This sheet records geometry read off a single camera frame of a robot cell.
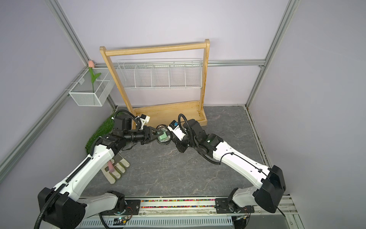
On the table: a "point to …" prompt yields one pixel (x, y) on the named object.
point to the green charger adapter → (164, 136)
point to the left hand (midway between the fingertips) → (162, 135)
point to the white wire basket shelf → (161, 73)
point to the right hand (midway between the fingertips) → (174, 138)
